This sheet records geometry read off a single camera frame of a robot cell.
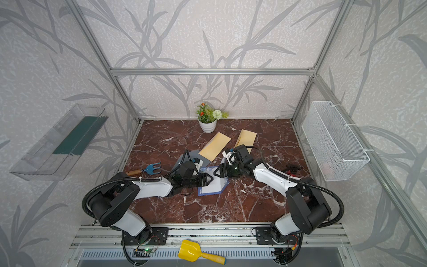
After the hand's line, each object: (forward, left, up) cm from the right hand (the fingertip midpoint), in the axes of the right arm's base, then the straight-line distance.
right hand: (218, 172), depth 84 cm
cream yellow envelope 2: (+31, -18, -11) cm, 38 cm away
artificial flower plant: (+35, +7, +7) cm, 37 cm away
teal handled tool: (+7, +40, -8) cm, 41 cm away
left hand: (-1, +4, -7) cm, 8 cm away
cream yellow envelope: (+25, +3, -11) cm, 27 cm away
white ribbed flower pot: (+35, +8, -5) cm, 37 cm away
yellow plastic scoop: (-32, +11, -9) cm, 35 cm away
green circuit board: (-31, +29, -9) cm, 44 cm away
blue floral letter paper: (-4, +1, -7) cm, 8 cm away
